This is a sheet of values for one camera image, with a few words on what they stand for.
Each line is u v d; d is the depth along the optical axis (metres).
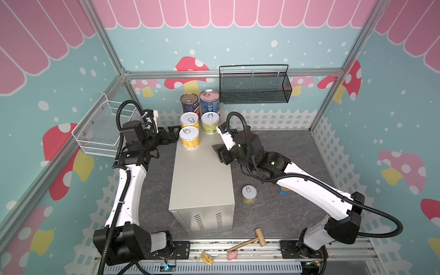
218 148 0.58
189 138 0.63
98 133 0.71
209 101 0.70
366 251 0.76
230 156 0.58
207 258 0.71
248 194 0.85
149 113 0.61
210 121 0.69
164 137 0.65
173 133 0.66
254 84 0.92
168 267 0.73
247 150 0.46
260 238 0.76
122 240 0.40
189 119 0.69
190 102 0.69
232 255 0.71
